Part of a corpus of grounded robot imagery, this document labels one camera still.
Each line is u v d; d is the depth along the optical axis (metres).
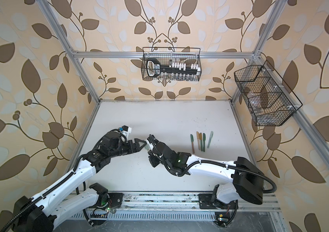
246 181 0.41
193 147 0.94
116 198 0.76
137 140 0.70
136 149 0.68
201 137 0.99
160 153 0.55
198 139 0.98
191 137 0.99
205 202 0.74
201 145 0.95
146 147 0.77
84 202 0.57
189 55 0.91
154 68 0.84
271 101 0.73
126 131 0.72
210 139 0.98
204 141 0.96
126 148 0.68
